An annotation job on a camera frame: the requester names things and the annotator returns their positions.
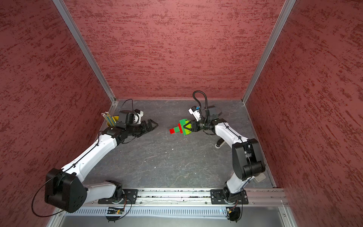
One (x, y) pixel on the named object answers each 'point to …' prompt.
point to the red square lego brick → (171, 131)
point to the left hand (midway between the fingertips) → (152, 130)
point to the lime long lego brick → (182, 124)
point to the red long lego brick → (180, 128)
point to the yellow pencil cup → (116, 117)
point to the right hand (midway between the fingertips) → (185, 128)
